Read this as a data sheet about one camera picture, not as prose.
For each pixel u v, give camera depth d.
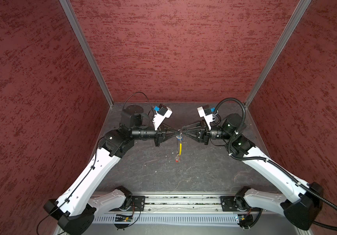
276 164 0.45
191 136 0.57
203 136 0.54
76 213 0.38
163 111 0.50
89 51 0.88
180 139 0.60
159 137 0.49
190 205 0.76
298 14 0.74
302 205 0.37
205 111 0.52
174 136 0.56
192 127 0.56
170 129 0.55
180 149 0.58
